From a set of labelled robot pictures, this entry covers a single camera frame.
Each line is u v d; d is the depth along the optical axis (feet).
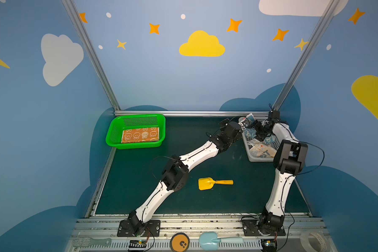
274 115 2.83
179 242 2.33
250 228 2.45
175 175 1.92
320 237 2.31
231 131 2.24
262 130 3.01
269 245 2.40
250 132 3.54
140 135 3.61
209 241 2.33
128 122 3.81
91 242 2.30
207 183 2.87
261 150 3.29
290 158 1.99
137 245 2.40
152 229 2.40
